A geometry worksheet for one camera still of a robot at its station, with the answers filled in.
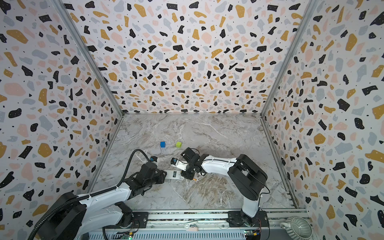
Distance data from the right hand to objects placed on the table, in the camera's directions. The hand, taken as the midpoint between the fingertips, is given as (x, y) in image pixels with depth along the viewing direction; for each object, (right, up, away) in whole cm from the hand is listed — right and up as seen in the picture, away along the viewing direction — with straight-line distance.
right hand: (180, 169), depth 88 cm
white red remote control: (-4, -3, 0) cm, 5 cm away
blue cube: (-14, +13, +13) cm, 23 cm away
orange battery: (+8, -4, -6) cm, 11 cm away
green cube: (-3, +13, +14) cm, 20 cm away
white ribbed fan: (+59, -24, -15) cm, 66 cm away
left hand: (-8, -1, -1) cm, 8 cm away
